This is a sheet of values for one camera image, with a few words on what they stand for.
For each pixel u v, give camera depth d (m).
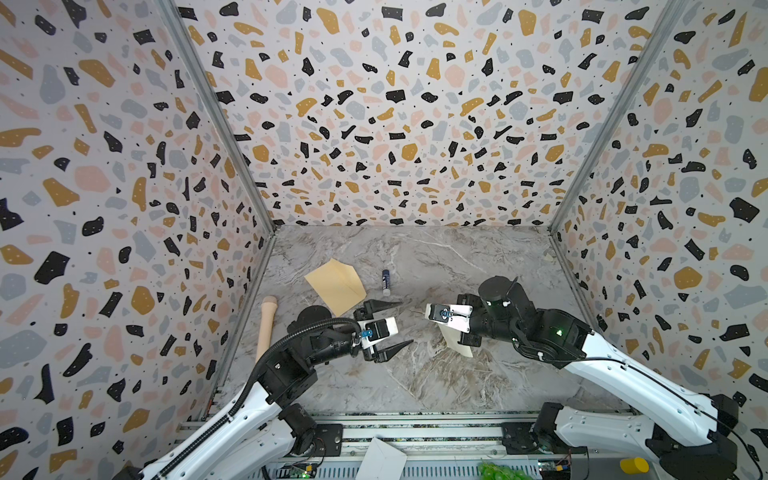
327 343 0.52
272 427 0.62
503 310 0.47
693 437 0.39
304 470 0.70
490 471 0.67
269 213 1.18
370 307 0.58
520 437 0.75
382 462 0.67
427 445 0.73
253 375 0.47
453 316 0.55
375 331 0.49
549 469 0.72
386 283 1.03
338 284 1.04
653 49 0.76
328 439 0.75
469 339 0.59
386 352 0.56
